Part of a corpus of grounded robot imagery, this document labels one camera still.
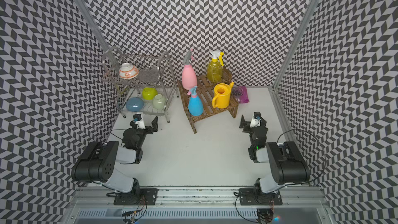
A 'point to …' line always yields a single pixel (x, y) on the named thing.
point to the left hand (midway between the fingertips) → (148, 117)
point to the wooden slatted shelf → (207, 88)
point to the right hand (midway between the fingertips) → (250, 117)
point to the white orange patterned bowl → (128, 71)
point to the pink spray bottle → (189, 80)
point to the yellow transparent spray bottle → (214, 72)
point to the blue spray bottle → (195, 108)
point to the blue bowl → (134, 104)
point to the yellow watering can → (221, 99)
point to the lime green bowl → (148, 93)
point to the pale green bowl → (159, 101)
